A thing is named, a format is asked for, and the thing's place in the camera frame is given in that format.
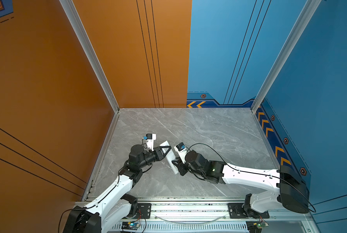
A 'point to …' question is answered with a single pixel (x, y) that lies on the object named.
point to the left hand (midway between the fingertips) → (170, 147)
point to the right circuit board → (255, 226)
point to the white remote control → (169, 157)
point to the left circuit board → (130, 225)
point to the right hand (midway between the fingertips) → (172, 161)
